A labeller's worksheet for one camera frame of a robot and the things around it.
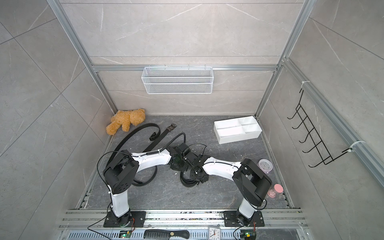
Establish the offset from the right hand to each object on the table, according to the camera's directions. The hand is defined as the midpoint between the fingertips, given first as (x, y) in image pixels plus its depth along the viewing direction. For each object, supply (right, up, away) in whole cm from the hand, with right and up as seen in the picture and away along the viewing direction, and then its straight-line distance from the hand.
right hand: (196, 178), depth 87 cm
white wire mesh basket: (-13, +63, +13) cm, 65 cm away
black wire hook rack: (+54, +22, -23) cm, 63 cm away
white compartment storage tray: (+29, +28, +19) cm, 45 cm away
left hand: (-5, +5, +4) cm, 8 cm away
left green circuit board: (-35, -22, -16) cm, 44 cm away
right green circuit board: (+25, -22, -16) cm, 37 cm away
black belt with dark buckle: (-30, +24, +16) cm, 41 cm away
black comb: (-17, -21, -17) cm, 32 cm away
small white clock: (+8, -19, -19) cm, 28 cm away
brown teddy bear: (-53, +37, +19) cm, 67 cm away
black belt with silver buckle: (-5, -1, -4) cm, 6 cm away
